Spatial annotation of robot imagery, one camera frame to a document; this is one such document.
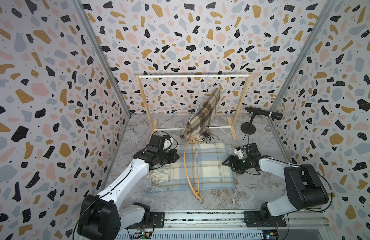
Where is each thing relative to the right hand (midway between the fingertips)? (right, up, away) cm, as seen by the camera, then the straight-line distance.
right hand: (227, 165), depth 90 cm
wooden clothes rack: (+8, +24, +22) cm, 33 cm away
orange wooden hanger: (-18, -12, -9) cm, 24 cm away
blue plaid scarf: (-16, -1, +2) cm, 16 cm away
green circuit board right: (+16, -28, -19) cm, 38 cm away
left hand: (-28, +8, -9) cm, 30 cm away
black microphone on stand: (+22, +23, +23) cm, 39 cm away
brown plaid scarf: (-17, +24, +2) cm, 30 cm away
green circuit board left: (-45, -28, -19) cm, 56 cm away
